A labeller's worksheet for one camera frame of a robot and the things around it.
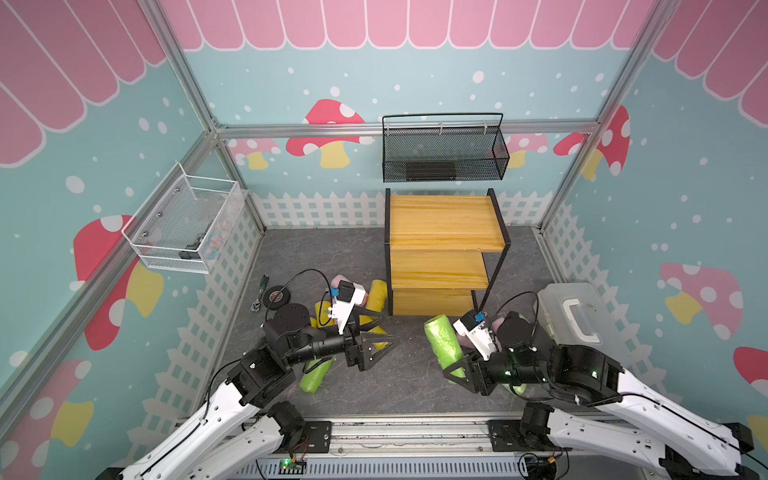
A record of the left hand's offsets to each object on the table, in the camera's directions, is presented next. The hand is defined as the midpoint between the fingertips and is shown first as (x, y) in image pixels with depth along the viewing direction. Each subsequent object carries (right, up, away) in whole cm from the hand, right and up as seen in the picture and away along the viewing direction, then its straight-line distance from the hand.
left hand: (391, 336), depth 60 cm
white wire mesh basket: (-55, +22, +15) cm, 61 cm away
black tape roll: (-38, +2, +39) cm, 55 cm away
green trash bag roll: (+11, -1, +1) cm, 11 cm away
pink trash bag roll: (-19, +9, +41) cm, 46 cm away
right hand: (+12, -8, +3) cm, 15 cm away
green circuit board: (-25, -36, +13) cm, 45 cm away
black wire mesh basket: (+16, +51, +35) cm, 64 cm away
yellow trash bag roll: (-5, +1, +36) cm, 36 cm away
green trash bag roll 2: (-22, -18, +20) cm, 34 cm away
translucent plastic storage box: (+52, 0, +24) cm, 58 cm away
